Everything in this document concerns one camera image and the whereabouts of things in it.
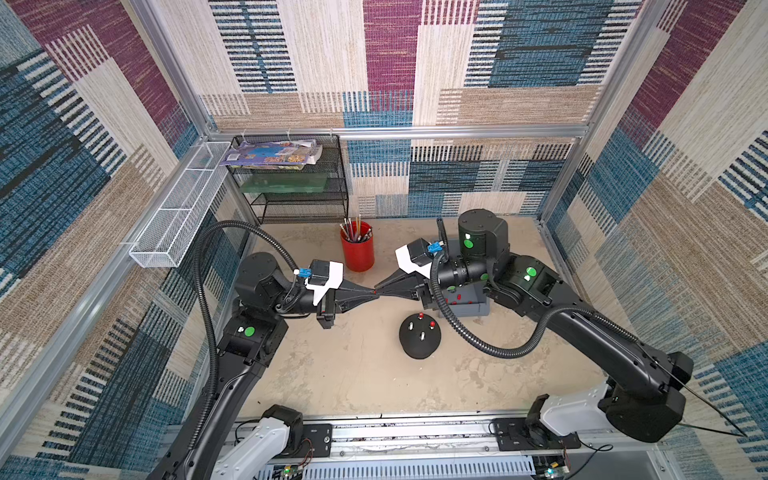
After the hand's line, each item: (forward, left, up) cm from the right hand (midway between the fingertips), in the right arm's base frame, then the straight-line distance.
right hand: (383, 287), depth 54 cm
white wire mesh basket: (+18, +51, -5) cm, 54 cm away
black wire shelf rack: (+57, +40, -26) cm, 74 cm away
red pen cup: (+35, +9, -29) cm, 46 cm away
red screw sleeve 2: (+6, -12, -28) cm, 31 cm away
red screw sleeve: (+9, -9, -29) cm, 32 cm away
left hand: (-1, +1, -1) cm, 2 cm away
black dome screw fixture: (+3, -9, -28) cm, 30 cm away
